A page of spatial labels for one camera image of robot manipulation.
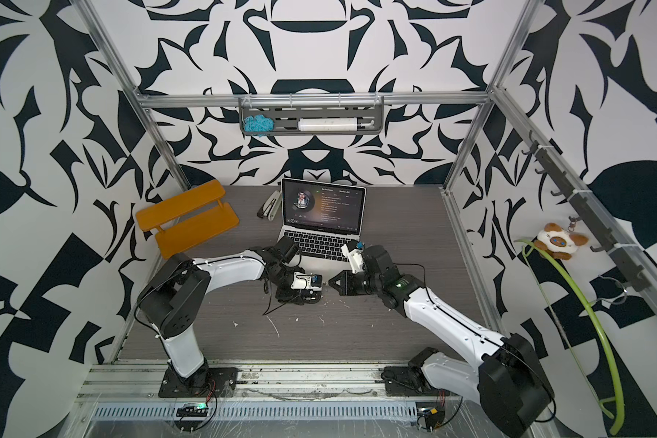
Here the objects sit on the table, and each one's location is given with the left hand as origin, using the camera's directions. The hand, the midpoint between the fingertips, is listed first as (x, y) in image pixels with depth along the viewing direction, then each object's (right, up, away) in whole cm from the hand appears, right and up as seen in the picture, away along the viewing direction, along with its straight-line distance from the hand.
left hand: (298, 282), depth 93 cm
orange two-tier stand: (-40, +16, +10) cm, 45 cm away
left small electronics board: (-26, -29, -20) cm, 43 cm away
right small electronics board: (+37, -29, -22) cm, 52 cm away
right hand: (+9, +4, -14) cm, 17 cm away
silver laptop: (+7, +21, +9) cm, 24 cm away
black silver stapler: (-13, +26, +18) cm, 34 cm away
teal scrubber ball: (-13, +52, -1) cm, 54 cm away
